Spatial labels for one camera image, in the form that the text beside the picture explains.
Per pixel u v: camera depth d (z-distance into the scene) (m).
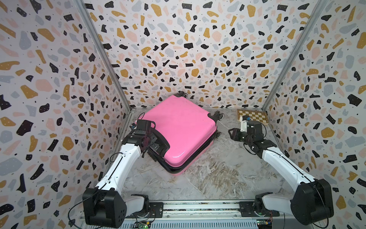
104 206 0.39
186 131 0.83
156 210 0.73
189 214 0.73
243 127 0.76
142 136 0.61
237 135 0.75
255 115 1.15
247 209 0.73
